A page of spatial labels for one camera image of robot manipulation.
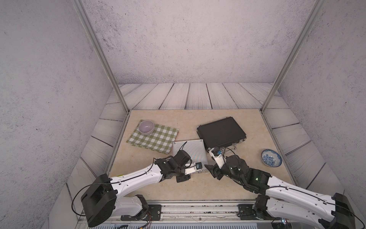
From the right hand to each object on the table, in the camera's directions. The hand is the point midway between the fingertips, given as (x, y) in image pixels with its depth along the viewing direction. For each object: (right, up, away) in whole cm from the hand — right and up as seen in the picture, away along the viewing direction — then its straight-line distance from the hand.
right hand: (210, 162), depth 74 cm
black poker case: (+13, +12, +27) cm, 33 cm away
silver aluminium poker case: (-5, +2, +20) cm, 20 cm away
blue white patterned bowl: (+41, -3, +17) cm, 45 cm away
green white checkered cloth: (-30, +7, +28) cm, 42 cm away
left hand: (-10, -7, +6) cm, 14 cm away
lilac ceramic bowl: (-42, +16, +32) cm, 55 cm away
